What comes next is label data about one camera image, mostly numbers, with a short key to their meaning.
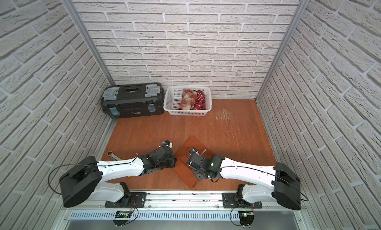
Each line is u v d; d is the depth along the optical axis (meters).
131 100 0.97
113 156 0.87
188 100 1.03
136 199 0.74
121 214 0.73
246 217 0.70
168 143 0.80
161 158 0.66
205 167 0.58
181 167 0.84
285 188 0.41
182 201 0.76
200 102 1.10
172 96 1.17
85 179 0.43
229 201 0.74
